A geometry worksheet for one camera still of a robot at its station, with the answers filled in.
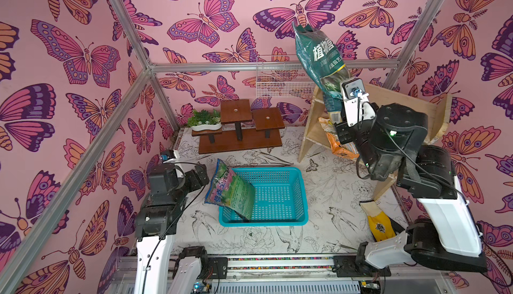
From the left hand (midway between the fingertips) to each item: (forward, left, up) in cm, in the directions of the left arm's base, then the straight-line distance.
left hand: (196, 167), depth 69 cm
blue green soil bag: (-1, -9, -14) cm, 16 cm away
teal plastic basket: (+2, -32, -29) cm, 43 cm away
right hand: (0, -44, +28) cm, 52 cm away
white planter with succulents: (+31, +4, -7) cm, 32 cm away
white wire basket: (+54, -34, -2) cm, 64 cm away
